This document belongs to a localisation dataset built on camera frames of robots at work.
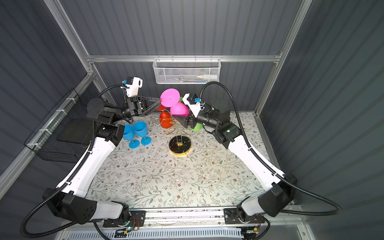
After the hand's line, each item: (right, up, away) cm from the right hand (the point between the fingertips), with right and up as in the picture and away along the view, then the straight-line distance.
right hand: (180, 109), depth 63 cm
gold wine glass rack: (-4, -20, +36) cm, 42 cm away
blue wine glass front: (-27, -9, +29) cm, 41 cm away
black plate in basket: (-54, -9, +13) cm, 57 cm away
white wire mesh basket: (-3, +32, +43) cm, 54 cm away
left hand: (-5, +1, -11) cm, 12 cm away
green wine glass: (+8, -8, +26) cm, 28 cm away
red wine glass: (-12, -3, +29) cm, 31 cm away
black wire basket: (-57, -14, -1) cm, 59 cm away
